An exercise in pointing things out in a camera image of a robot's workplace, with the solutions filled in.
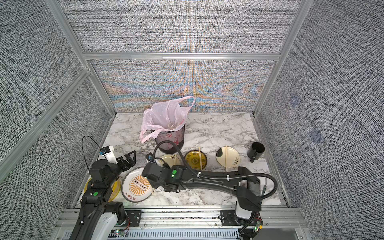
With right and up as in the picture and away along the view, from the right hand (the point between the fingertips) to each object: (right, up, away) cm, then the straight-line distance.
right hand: (154, 170), depth 72 cm
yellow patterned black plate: (+19, +1, +22) cm, 29 cm away
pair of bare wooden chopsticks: (+40, +2, +21) cm, 46 cm away
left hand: (-13, +8, +5) cm, 16 cm away
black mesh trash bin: (+10, +16, +11) cm, 22 cm away
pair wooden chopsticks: (-2, -14, +7) cm, 16 cm away
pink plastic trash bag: (+4, +28, +21) cm, 35 cm away
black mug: (+57, +7, +17) cm, 59 cm away
